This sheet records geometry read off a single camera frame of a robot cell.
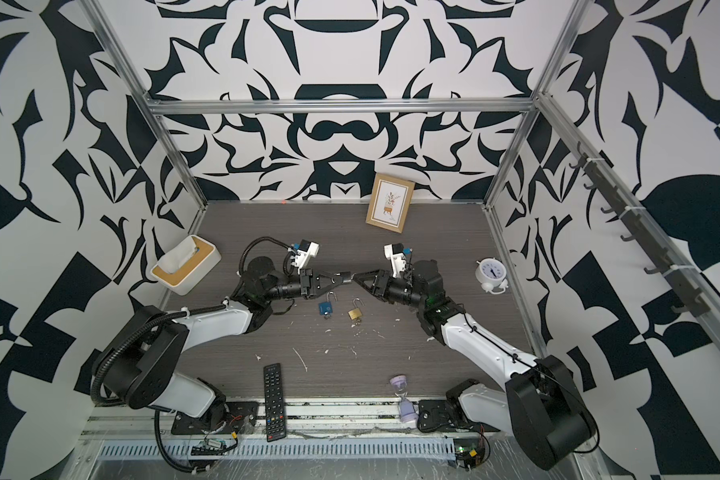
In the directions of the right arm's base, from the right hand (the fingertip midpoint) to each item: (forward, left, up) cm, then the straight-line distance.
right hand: (357, 281), depth 75 cm
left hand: (0, +3, +2) cm, 3 cm away
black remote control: (-23, +21, -20) cm, 37 cm away
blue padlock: (+2, +10, -20) cm, 23 cm away
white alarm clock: (+14, -43, -20) cm, 50 cm away
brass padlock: (+1, +1, -21) cm, 21 cm away
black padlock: (+1, +3, +1) cm, 3 cm away
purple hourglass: (-25, -12, -19) cm, 34 cm away
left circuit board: (-32, +34, -17) cm, 50 cm away
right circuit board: (-33, -26, -23) cm, 48 cm away
